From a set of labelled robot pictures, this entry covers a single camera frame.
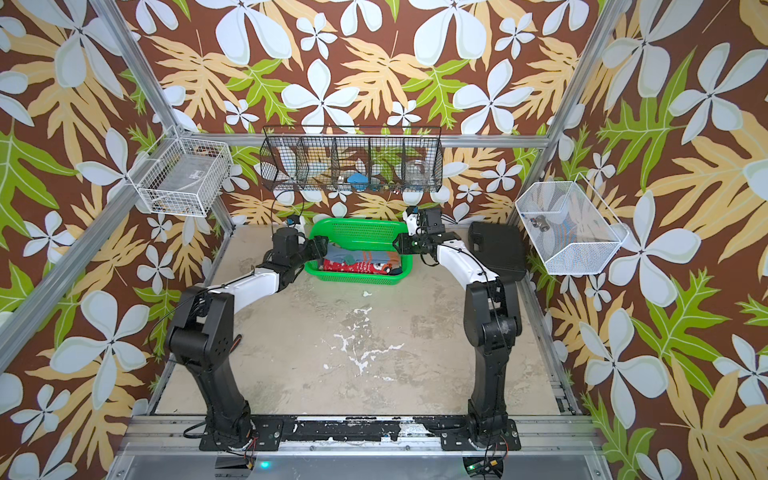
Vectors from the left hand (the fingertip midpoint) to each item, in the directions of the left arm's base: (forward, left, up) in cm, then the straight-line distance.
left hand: (321, 234), depth 96 cm
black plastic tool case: (+5, -63, -11) cm, 64 cm away
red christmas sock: (-5, -14, -11) cm, 18 cm away
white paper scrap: (-13, -14, -16) cm, 25 cm away
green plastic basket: (+13, -11, -13) cm, 21 cm away
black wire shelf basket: (+21, -10, +14) cm, 27 cm away
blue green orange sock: (-2, -10, -9) cm, 13 cm away
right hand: (-1, -25, -2) cm, 25 cm away
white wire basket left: (+6, +37, +18) cm, 41 cm away
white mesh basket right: (-7, -74, +10) cm, 75 cm away
